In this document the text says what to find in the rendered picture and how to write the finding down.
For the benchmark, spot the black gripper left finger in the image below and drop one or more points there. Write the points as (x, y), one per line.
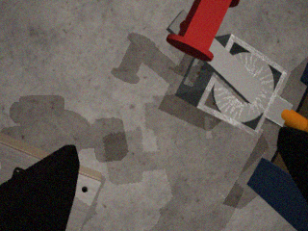
(40, 197)

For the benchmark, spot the blue flat bar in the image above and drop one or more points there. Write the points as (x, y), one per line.
(278, 188)

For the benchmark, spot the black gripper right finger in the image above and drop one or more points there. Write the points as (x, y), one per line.
(293, 147)

